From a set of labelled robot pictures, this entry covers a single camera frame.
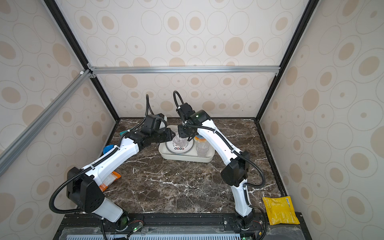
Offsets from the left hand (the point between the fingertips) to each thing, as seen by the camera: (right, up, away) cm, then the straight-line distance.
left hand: (179, 132), depth 79 cm
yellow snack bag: (+51, -39, -4) cm, 65 cm away
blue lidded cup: (-45, -9, +11) cm, 47 cm away
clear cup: (+13, -10, +18) cm, 24 cm away
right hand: (+2, -1, +4) cm, 4 cm away
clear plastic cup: (0, -5, +4) cm, 6 cm away
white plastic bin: (+5, -16, +17) cm, 24 cm away
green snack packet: (-45, 0, +30) cm, 54 cm away
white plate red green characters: (-7, -11, +21) cm, 25 cm away
